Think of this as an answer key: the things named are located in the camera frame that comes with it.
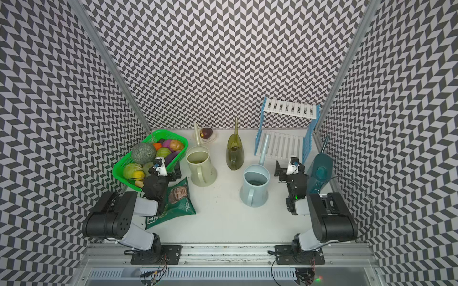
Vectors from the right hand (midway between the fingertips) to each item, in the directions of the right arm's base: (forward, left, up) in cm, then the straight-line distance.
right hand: (286, 163), depth 90 cm
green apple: (-2, +72, -1) cm, 72 cm away
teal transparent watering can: (-1, -20, -7) cm, 21 cm away
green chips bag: (-20, +52, -3) cm, 56 cm away
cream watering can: (-11, +40, +9) cm, 42 cm away
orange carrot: (+15, +72, -3) cm, 74 cm away
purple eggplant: (+4, +62, 0) cm, 62 cm away
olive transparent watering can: (+5, +26, +2) cm, 27 cm away
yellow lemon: (-6, +74, 0) cm, 74 cm away
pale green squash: (-2, +81, -1) cm, 81 cm away
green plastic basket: (+21, +72, -1) cm, 75 cm away
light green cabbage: (+9, +66, -1) cm, 67 cm away
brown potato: (+13, +60, 0) cm, 61 cm away
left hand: (0, +60, +1) cm, 60 cm away
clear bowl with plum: (+26, +45, -6) cm, 52 cm away
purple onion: (+17, +67, -4) cm, 70 cm away
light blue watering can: (-13, +17, +7) cm, 23 cm away
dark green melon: (+4, +73, +4) cm, 74 cm away
